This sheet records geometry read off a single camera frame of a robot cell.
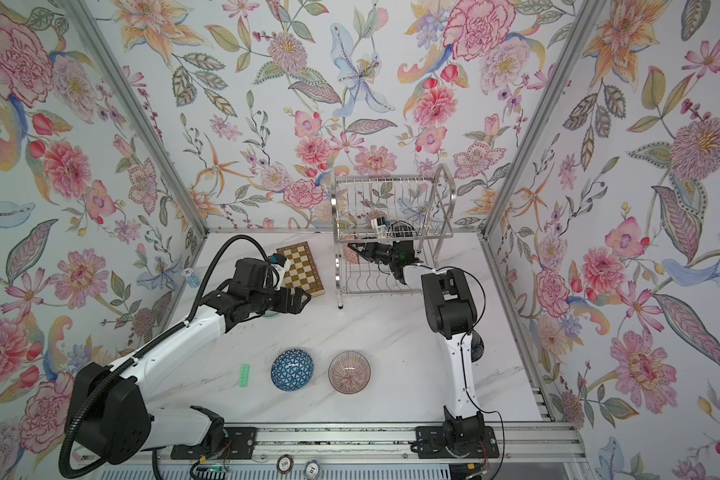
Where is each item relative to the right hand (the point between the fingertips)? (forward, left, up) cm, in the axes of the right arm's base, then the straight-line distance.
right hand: (350, 245), depth 99 cm
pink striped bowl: (-37, -2, -12) cm, 39 cm away
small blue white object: (-9, +54, -9) cm, 56 cm away
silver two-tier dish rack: (+25, -27, -1) cm, 37 cm away
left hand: (-22, +12, +2) cm, 25 cm away
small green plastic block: (-39, +28, -12) cm, 49 cm away
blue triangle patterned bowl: (-37, +15, -13) cm, 42 cm away
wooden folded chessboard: (-4, +17, -9) cm, 20 cm away
